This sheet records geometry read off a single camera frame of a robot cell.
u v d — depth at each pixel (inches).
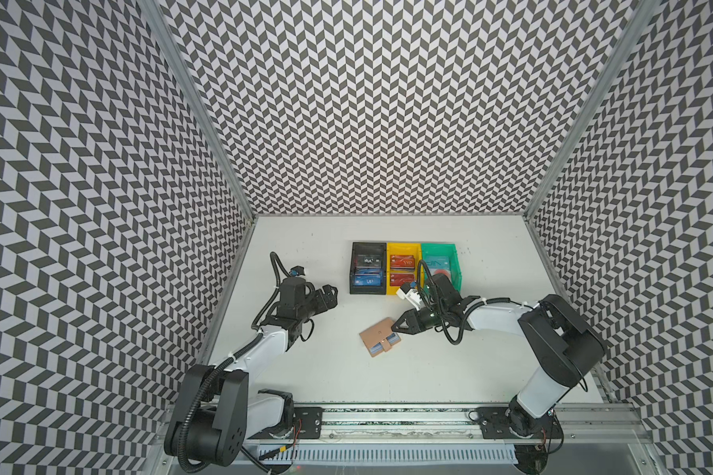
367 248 40.0
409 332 31.6
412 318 30.5
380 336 33.4
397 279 38.9
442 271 39.0
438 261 40.4
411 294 32.5
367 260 40.3
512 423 25.6
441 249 41.3
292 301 26.6
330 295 31.7
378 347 33.1
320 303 30.9
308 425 28.4
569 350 18.4
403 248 39.3
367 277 38.9
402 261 40.1
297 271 31.3
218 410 16.1
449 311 28.4
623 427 29.1
